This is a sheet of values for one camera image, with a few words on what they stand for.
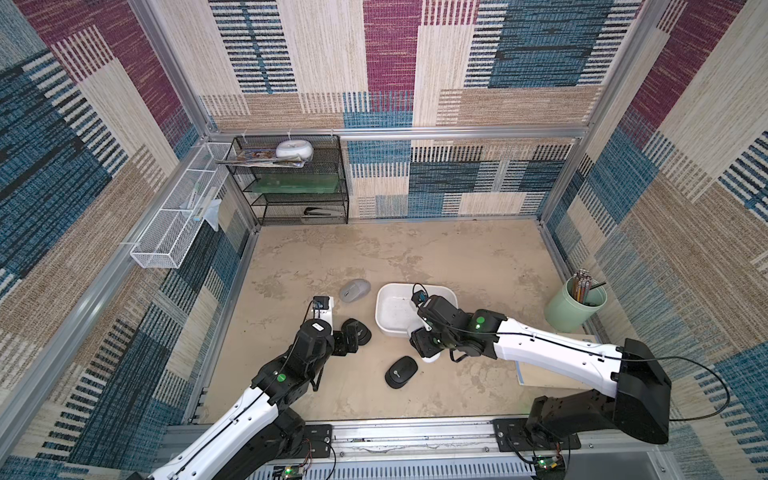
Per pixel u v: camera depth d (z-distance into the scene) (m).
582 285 0.82
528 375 0.83
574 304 0.81
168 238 0.91
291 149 0.89
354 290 0.97
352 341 0.71
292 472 0.70
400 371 0.83
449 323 0.59
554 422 0.59
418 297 0.72
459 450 0.73
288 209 1.19
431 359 0.78
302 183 0.94
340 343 0.69
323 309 0.67
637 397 0.39
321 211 1.11
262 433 0.56
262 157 0.92
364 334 0.89
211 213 0.79
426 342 0.70
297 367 0.58
